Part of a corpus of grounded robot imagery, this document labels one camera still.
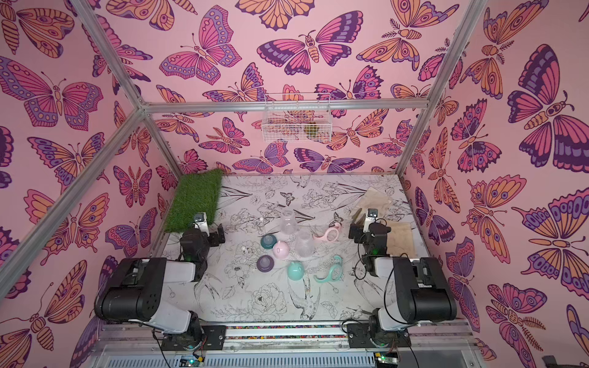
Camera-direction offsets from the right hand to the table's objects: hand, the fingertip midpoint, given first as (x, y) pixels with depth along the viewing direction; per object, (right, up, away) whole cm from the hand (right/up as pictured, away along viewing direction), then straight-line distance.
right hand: (367, 222), depth 93 cm
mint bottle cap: (-29, -17, -8) cm, 35 cm away
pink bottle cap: (-35, -11, -4) cm, 37 cm away
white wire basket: (-31, +44, +3) cm, 54 cm away
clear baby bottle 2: (-32, -1, +4) cm, 32 cm away
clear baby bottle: (-26, -9, -2) cm, 27 cm away
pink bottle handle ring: (-18, -6, +1) cm, 19 cm away
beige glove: (+15, -8, +3) cm, 17 cm away
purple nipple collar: (-41, -15, -6) cm, 44 cm away
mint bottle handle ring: (-14, -19, -6) cm, 24 cm away
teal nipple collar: (-41, -8, +1) cm, 41 cm away
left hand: (-64, -1, +1) cm, 64 cm away
